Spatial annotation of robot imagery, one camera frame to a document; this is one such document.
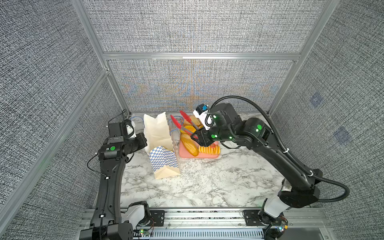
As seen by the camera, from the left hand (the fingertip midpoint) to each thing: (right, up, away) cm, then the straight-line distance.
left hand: (146, 138), depth 74 cm
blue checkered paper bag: (+1, -5, +25) cm, 26 cm away
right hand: (+24, +4, -12) cm, 27 cm away
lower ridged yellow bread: (+34, -9, +21) cm, 40 cm away
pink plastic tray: (+18, -12, +22) cm, 31 cm away
